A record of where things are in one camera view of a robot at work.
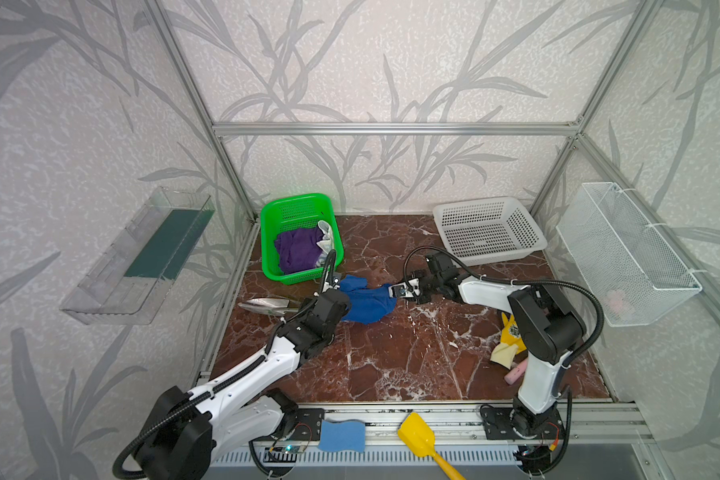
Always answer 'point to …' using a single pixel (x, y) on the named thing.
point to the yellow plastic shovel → (419, 439)
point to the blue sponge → (344, 435)
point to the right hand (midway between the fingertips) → (402, 273)
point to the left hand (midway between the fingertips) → (322, 288)
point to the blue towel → (368, 303)
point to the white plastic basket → (489, 230)
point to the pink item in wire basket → (617, 305)
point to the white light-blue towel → (326, 243)
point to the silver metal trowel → (268, 306)
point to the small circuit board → (286, 453)
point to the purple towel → (297, 249)
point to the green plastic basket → (292, 213)
